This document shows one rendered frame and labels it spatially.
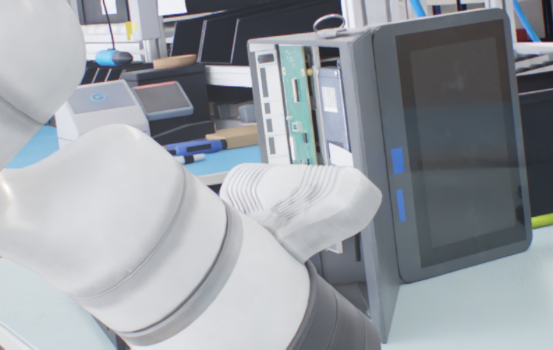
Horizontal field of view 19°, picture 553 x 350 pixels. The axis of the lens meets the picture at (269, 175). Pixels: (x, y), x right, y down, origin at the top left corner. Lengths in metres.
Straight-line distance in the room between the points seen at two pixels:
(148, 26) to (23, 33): 3.29
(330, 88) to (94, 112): 2.14
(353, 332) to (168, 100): 2.72
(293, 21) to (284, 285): 2.88
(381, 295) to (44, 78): 0.57
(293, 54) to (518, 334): 0.29
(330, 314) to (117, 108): 2.68
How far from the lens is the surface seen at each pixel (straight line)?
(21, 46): 0.60
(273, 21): 3.53
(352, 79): 1.12
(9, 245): 0.63
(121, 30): 4.27
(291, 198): 0.71
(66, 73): 0.61
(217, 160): 3.05
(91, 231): 0.64
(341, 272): 1.36
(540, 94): 1.57
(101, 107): 3.36
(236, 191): 0.74
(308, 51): 1.27
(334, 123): 1.23
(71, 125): 3.33
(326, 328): 0.70
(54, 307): 1.44
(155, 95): 3.43
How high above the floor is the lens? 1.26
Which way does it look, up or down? 7 degrees down
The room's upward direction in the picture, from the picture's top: 7 degrees counter-clockwise
